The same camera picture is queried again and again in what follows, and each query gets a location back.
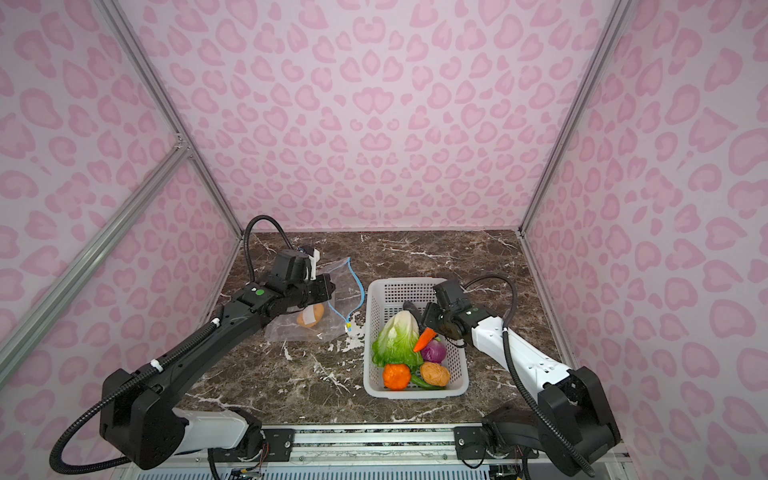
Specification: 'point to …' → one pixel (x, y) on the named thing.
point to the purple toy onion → (434, 351)
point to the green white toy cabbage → (396, 342)
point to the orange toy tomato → (396, 376)
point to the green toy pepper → (415, 377)
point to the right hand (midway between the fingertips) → (429, 317)
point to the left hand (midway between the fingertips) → (338, 281)
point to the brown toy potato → (435, 373)
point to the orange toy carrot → (427, 335)
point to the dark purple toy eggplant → (410, 306)
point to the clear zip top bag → (323, 320)
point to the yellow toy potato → (318, 312)
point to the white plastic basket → (386, 296)
